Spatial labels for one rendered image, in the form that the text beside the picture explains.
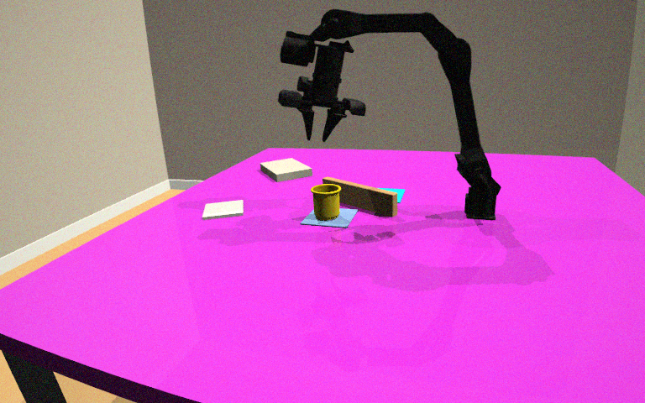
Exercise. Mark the cream flat square block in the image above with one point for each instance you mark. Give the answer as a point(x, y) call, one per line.
point(286, 169)

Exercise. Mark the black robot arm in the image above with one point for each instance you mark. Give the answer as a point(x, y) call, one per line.
point(455, 58)

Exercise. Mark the yellow cup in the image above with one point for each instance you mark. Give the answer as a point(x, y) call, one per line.
point(326, 201)

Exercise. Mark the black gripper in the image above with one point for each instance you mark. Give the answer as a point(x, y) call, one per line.
point(324, 88)

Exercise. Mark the brown rectangular bar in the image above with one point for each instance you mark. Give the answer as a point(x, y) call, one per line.
point(365, 197)

